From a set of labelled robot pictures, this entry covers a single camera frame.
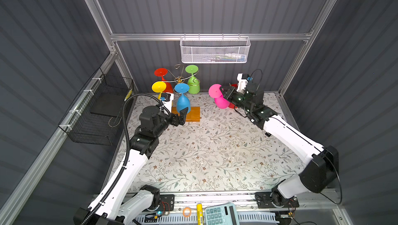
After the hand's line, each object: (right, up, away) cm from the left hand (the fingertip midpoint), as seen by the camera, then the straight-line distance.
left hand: (178, 105), depth 71 cm
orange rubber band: (+2, -49, 0) cm, 49 cm away
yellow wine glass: (-12, +10, +9) cm, 18 cm away
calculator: (+21, -49, -2) cm, 54 cm away
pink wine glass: (+17, +6, +4) cm, 19 cm away
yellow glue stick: (+10, -49, -1) cm, 50 cm away
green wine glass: (+6, +14, +23) cm, 28 cm away
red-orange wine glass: (-12, +19, +16) cm, 27 cm away
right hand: (+20, +8, +3) cm, 21 cm away
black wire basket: (-40, -5, +1) cm, 40 cm away
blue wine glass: (0, +2, +12) cm, 12 cm away
